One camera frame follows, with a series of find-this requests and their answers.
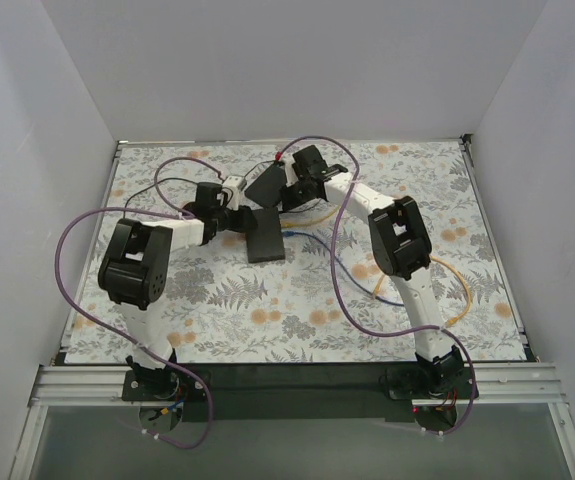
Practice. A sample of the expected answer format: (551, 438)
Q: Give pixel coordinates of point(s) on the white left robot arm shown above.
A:
(134, 272)

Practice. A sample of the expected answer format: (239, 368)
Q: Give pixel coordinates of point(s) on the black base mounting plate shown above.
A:
(285, 391)

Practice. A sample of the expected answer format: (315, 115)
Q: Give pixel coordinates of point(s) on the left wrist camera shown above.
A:
(213, 196)

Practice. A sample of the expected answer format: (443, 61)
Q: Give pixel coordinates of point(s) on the floral patterned table mat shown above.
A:
(217, 307)

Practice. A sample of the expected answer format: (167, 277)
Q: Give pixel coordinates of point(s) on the black network switch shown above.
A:
(265, 190)
(264, 242)

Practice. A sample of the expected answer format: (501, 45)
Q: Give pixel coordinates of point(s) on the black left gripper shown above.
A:
(243, 219)

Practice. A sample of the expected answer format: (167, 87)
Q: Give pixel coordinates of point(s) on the aluminium frame rail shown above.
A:
(504, 383)

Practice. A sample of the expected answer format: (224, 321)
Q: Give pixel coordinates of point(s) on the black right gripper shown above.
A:
(283, 187)

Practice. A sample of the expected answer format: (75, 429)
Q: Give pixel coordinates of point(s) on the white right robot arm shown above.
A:
(401, 248)

